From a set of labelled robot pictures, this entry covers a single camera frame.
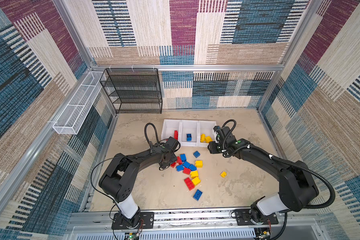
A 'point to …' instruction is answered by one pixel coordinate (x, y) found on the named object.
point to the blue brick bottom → (197, 194)
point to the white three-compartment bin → (189, 132)
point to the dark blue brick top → (189, 137)
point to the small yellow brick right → (223, 174)
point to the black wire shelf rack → (133, 89)
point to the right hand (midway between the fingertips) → (212, 148)
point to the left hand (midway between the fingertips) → (172, 158)
